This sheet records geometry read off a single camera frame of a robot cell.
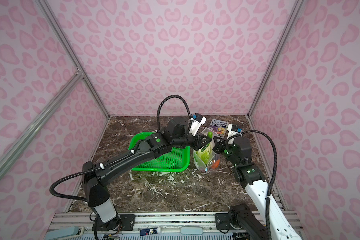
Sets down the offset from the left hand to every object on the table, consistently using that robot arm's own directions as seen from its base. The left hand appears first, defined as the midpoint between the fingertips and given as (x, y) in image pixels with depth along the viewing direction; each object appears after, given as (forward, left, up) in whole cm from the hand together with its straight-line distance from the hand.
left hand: (212, 137), depth 66 cm
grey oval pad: (-31, +10, -30) cm, 44 cm away
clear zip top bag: (-5, -2, -8) cm, 10 cm away
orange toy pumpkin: (+1, -6, -28) cm, 28 cm away
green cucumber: (+1, +1, 0) cm, 2 cm away
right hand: (+4, -2, -5) cm, 6 cm away
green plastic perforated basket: (+6, +18, -33) cm, 38 cm away
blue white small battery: (-31, +32, -30) cm, 54 cm away
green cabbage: (+1, +1, -17) cm, 17 cm away
